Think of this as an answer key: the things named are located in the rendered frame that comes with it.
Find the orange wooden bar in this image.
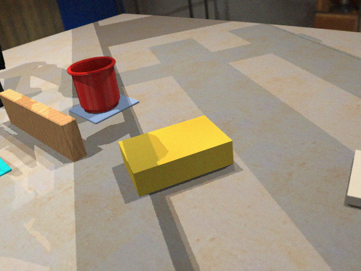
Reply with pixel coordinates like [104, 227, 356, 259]
[0, 89, 87, 163]

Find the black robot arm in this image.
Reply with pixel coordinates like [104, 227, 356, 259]
[0, 44, 6, 107]

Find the yellow rectangular block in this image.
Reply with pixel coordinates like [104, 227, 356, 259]
[118, 115, 234, 197]

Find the red cup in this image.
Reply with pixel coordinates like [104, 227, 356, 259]
[67, 56, 120, 113]

